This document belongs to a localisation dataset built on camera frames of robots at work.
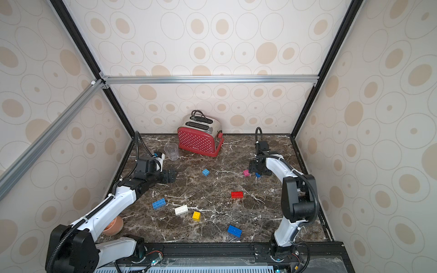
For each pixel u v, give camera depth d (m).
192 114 1.04
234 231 0.78
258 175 0.98
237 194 0.90
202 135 0.97
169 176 0.76
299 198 0.48
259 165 0.77
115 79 0.91
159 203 0.87
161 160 0.76
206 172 1.00
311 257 0.70
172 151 1.09
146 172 0.64
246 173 1.00
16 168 0.53
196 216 0.81
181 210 0.85
